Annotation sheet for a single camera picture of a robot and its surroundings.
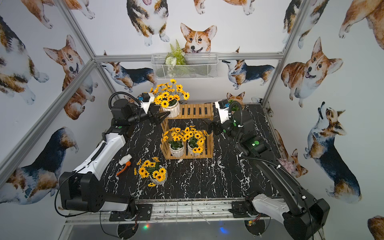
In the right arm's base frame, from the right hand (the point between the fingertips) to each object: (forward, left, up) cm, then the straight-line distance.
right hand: (208, 114), depth 67 cm
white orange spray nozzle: (-7, +49, -32) cm, 59 cm away
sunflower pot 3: (+2, +7, -25) cm, 26 cm away
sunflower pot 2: (0, +18, -19) cm, 26 cm away
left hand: (+8, +20, -1) cm, 22 cm away
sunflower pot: (-19, +25, -22) cm, 38 cm away
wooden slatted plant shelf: (+8, +9, -9) cm, 15 cm away
